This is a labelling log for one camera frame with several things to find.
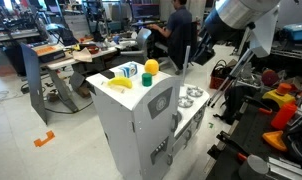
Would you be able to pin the yellow toy banana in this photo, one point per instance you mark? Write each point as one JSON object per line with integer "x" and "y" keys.
{"x": 121, "y": 82}

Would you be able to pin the orange plastic cylinder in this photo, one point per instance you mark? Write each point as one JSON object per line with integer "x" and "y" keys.
{"x": 283, "y": 115}

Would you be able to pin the white cabinet door with emblem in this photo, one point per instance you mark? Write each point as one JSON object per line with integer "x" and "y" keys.
{"x": 159, "y": 130}

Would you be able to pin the small green floor piece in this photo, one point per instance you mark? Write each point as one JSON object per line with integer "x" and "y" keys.
{"x": 211, "y": 125}

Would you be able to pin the black clamp with orange tip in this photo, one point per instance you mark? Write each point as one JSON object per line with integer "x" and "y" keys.
{"x": 231, "y": 143}

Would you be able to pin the brown paper bag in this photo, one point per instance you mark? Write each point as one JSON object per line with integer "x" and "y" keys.
{"x": 82, "y": 55}

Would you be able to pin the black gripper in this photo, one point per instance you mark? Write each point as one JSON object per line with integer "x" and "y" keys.
{"x": 203, "y": 51}

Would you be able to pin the dark red ball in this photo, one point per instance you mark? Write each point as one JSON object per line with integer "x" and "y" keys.
{"x": 269, "y": 77}

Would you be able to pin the blue white milk carton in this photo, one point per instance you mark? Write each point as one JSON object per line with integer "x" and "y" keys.
{"x": 129, "y": 70}

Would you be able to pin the green toy cylinder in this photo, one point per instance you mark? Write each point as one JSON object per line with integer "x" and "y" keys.
{"x": 146, "y": 80}

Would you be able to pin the white toy kitchen cabinet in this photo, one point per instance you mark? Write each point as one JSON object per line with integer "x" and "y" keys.
{"x": 114, "y": 113}

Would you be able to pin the black backpack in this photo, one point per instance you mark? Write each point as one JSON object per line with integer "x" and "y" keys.
{"x": 236, "y": 103}

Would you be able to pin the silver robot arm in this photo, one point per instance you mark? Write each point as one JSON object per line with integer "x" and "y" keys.
{"x": 237, "y": 15}

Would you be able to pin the grey toy faucet pole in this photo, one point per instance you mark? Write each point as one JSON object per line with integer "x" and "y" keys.
{"x": 185, "y": 65}

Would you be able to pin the small wooden board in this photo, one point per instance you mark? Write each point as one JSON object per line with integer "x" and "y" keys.
{"x": 115, "y": 87}

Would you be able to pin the grey office chair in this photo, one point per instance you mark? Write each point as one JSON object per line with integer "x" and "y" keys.
{"x": 141, "y": 43}

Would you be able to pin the orange plastic wedge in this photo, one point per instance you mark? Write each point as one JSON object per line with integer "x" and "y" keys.
{"x": 274, "y": 139}

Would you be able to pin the orange plastic bracket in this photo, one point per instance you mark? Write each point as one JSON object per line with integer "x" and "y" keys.
{"x": 44, "y": 139}

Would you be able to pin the black box with orange lid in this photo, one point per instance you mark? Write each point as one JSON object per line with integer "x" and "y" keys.
{"x": 48, "y": 52}

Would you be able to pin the dark computer monitor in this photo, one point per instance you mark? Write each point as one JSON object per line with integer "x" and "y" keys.
{"x": 145, "y": 10}

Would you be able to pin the dark grey panel board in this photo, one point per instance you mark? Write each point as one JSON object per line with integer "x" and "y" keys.
{"x": 33, "y": 83}

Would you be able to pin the grey round cylinder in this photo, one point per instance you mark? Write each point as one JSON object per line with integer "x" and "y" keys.
{"x": 253, "y": 168}

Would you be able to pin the yellow toy lemon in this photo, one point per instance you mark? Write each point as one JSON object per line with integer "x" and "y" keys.
{"x": 151, "y": 66}

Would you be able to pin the white work table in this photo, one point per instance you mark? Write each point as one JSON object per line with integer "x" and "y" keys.
{"x": 67, "y": 63}

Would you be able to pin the blue plastic case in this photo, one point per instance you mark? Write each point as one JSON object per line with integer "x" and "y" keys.
{"x": 298, "y": 31}

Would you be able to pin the red bowl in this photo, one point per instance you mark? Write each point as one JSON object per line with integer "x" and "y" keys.
{"x": 93, "y": 49}

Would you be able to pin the yellow emergency stop button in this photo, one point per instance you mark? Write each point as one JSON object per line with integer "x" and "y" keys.
{"x": 279, "y": 95}

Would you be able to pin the person in dark shirt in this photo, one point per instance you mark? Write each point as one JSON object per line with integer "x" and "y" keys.
{"x": 177, "y": 33}

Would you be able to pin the silver black tripod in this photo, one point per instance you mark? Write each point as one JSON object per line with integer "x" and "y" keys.
{"x": 232, "y": 75}

